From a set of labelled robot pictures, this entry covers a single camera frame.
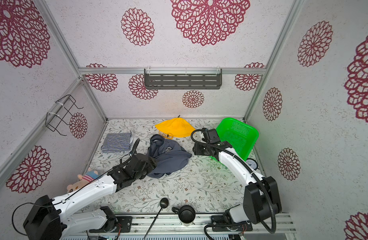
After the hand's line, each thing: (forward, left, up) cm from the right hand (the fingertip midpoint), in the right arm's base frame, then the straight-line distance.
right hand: (197, 146), depth 86 cm
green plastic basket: (+21, -34, -16) cm, 43 cm away
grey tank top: (-1, +16, -9) cm, 18 cm away
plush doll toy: (-16, +60, -7) cm, 63 cm away
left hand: (-10, +24, -4) cm, 26 cm away
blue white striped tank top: (+10, +54, -11) cm, 56 cm away
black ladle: (-28, +18, -14) cm, 36 cm away
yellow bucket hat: (+27, +15, -13) cm, 33 cm away
